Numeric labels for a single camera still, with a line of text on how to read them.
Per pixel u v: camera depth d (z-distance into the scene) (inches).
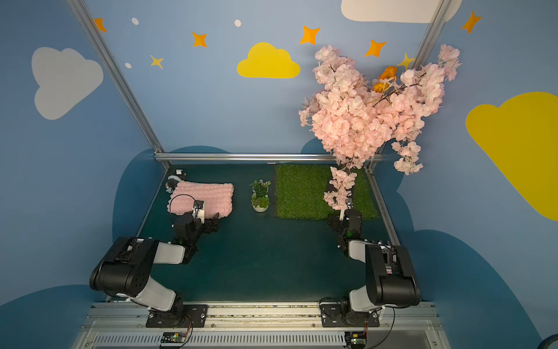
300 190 42.8
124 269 18.1
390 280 17.6
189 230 28.9
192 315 29.8
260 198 39.9
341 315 29.0
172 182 42.1
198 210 31.8
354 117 27.8
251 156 59.5
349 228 28.6
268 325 29.2
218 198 39.4
